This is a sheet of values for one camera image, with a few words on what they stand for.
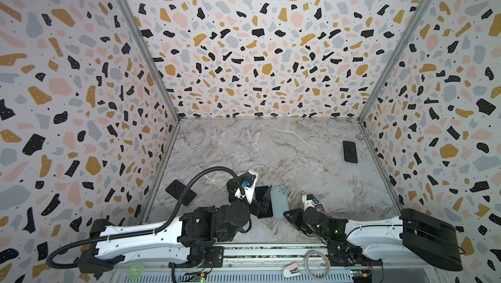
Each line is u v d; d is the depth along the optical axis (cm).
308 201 79
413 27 84
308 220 64
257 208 56
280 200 89
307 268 71
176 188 94
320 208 85
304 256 76
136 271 70
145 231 44
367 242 58
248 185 51
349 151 109
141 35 85
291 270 70
